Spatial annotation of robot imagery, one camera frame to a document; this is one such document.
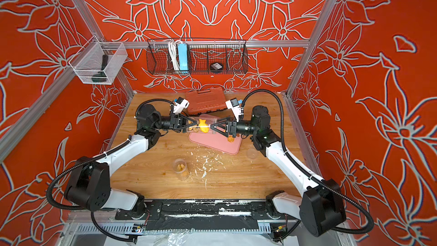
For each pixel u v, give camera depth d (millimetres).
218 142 956
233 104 621
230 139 949
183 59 896
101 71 814
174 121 633
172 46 875
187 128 670
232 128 604
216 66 953
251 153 902
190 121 653
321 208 393
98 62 921
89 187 423
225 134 621
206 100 1078
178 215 729
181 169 779
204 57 976
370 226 363
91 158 458
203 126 673
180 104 685
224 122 635
